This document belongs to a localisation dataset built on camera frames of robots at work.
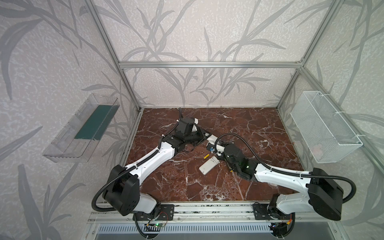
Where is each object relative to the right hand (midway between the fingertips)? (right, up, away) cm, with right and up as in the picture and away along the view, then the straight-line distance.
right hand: (221, 135), depth 82 cm
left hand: (-5, +3, -3) cm, 7 cm away
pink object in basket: (+47, -7, -8) cm, 48 cm away
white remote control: (-7, -19, +8) cm, 21 cm away
